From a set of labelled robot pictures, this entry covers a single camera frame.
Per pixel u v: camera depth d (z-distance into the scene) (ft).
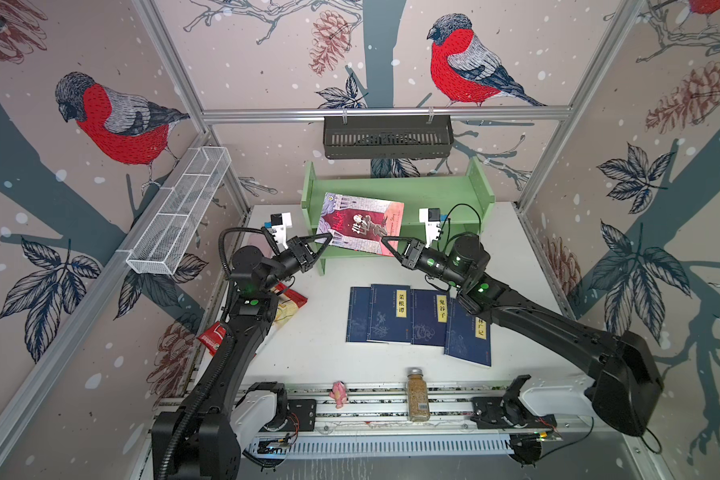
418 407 2.34
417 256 1.99
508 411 2.17
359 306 3.04
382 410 2.50
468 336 2.80
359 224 2.27
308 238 2.17
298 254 2.01
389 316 2.95
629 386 1.30
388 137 3.43
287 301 2.96
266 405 1.95
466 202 1.85
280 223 2.16
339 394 2.48
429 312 3.03
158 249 2.29
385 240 2.22
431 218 2.08
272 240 2.15
